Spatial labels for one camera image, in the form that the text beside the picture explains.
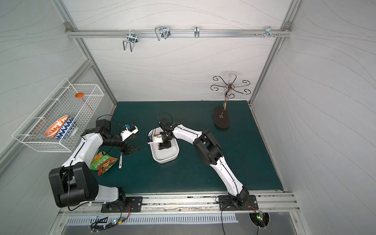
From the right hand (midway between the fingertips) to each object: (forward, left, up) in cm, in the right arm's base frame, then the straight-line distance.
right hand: (160, 141), depth 97 cm
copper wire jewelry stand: (+23, -42, +2) cm, 48 cm away
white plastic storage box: (-10, -5, +2) cm, 12 cm away
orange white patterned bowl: (-14, +37, +34) cm, 52 cm away
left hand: (-8, +10, +13) cm, 18 cm away
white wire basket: (+6, +41, +32) cm, 52 cm away
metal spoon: (-17, +21, 0) cm, 27 cm away
